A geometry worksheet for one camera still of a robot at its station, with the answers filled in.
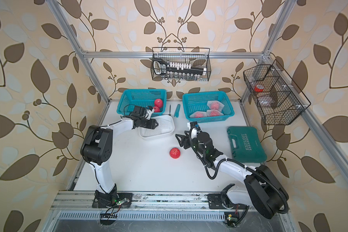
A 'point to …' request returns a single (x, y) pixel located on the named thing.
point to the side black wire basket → (278, 98)
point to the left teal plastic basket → (129, 98)
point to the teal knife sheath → (177, 110)
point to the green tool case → (247, 145)
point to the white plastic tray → (145, 134)
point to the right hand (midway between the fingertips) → (180, 133)
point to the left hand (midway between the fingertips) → (152, 121)
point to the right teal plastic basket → (196, 102)
